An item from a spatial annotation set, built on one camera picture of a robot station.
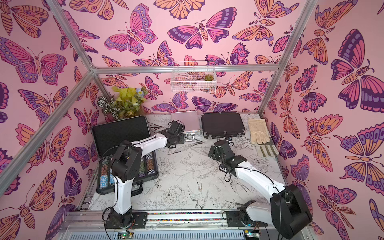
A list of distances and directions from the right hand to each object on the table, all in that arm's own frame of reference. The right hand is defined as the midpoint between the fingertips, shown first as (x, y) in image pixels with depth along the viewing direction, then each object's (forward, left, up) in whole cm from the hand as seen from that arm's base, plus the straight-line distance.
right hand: (218, 150), depth 87 cm
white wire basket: (+40, +15, +23) cm, 49 cm away
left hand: (+13, +22, -6) cm, 26 cm away
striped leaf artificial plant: (+23, +69, +14) cm, 74 cm away
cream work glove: (+18, -32, -10) cm, 38 cm away
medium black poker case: (+26, -4, -7) cm, 27 cm away
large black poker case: (+8, +68, +2) cm, 68 cm away
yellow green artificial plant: (+28, +58, +13) cm, 66 cm away
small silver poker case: (+35, +19, -10) cm, 41 cm away
